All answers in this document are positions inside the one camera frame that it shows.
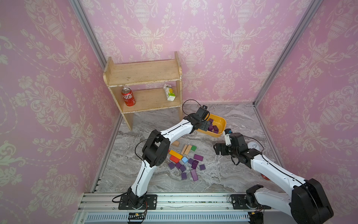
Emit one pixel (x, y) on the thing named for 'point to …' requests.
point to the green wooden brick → (193, 148)
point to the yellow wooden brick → (175, 154)
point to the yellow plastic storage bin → (220, 123)
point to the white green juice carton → (169, 92)
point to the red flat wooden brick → (174, 159)
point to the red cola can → (128, 96)
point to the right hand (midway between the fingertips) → (220, 145)
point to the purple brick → (198, 157)
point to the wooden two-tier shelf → (142, 86)
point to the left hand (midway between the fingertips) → (201, 121)
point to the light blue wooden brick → (185, 159)
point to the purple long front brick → (194, 174)
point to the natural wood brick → (175, 143)
